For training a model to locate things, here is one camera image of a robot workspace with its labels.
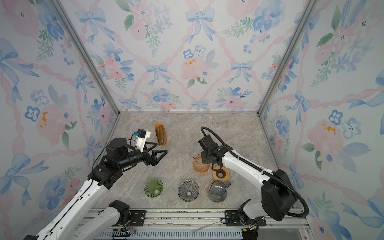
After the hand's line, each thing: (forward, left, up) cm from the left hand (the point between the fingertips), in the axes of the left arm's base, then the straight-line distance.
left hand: (161, 147), depth 69 cm
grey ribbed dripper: (-12, -12, -25) cm, 30 cm away
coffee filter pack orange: (+22, +6, -19) cm, 29 cm away
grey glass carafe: (-11, -28, -28) cm, 41 cm away
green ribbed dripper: (-10, +7, -27) cm, 30 cm away
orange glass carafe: (+1, -18, -21) cm, 27 cm away
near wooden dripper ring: (-2, -33, -25) cm, 42 cm away
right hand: (+5, -22, -17) cm, 29 cm away
